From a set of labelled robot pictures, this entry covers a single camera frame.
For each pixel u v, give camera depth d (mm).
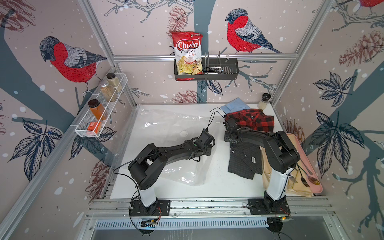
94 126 665
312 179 812
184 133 1008
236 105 1183
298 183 799
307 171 854
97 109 661
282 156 510
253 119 1070
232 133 747
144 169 465
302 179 822
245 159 879
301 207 746
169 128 1051
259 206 728
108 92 755
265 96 1104
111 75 796
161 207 731
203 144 698
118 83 832
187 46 815
